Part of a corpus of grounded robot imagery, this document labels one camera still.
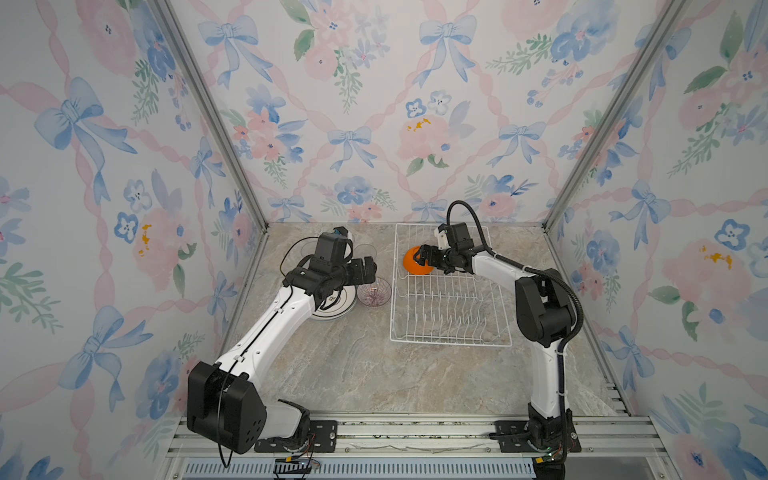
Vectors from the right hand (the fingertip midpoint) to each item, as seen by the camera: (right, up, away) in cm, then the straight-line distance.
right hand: (424, 256), depth 102 cm
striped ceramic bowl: (-17, -13, -4) cm, 21 cm away
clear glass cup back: (-21, +2, +11) cm, 24 cm away
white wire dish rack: (+13, -17, -7) cm, 22 cm away
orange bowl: (-4, -3, -1) cm, 6 cm away
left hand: (-19, -2, -21) cm, 29 cm away
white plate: (-26, -15, -7) cm, 31 cm away
